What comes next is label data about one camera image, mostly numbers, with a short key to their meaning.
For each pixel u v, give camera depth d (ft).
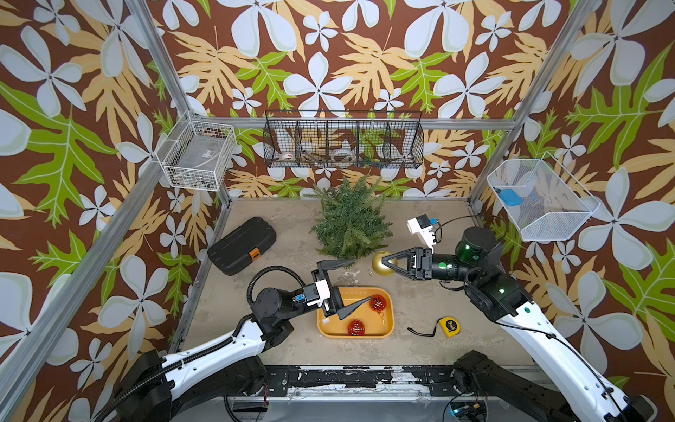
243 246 3.15
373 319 2.77
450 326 2.70
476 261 1.60
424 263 1.71
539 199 2.76
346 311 1.71
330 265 1.78
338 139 3.18
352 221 2.57
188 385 1.42
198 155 2.82
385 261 1.81
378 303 2.76
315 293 1.51
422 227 1.86
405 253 1.84
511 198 2.81
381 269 1.84
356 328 2.59
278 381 2.46
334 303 1.85
